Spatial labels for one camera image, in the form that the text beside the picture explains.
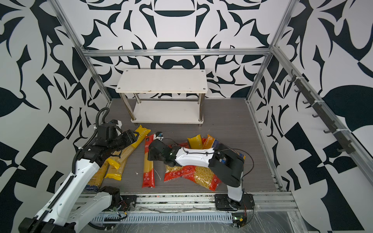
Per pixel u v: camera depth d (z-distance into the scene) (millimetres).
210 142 885
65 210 405
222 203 740
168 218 649
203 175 779
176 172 809
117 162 832
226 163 491
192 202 759
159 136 762
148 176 776
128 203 739
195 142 950
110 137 585
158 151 639
